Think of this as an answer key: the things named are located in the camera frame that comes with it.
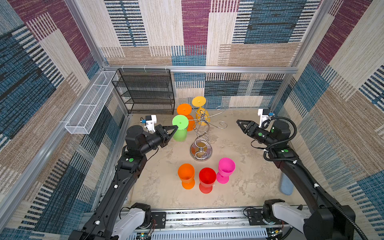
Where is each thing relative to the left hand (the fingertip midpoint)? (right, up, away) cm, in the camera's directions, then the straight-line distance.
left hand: (178, 125), depth 65 cm
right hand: (+28, 0, +9) cm, 30 cm away
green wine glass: (+1, +1, +4) cm, 4 cm away
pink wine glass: (+24, -23, +17) cm, 37 cm away
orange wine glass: (+2, -25, +14) cm, 28 cm away
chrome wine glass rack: (+11, -16, +31) cm, 36 cm away
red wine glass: (+13, -24, +7) cm, 28 cm away
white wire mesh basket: (-45, +2, +5) cm, 45 cm away
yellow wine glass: (+11, +5, +7) cm, 14 cm away
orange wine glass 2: (+3, +8, +10) cm, 13 cm away
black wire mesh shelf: (-29, +25, +46) cm, 59 cm away
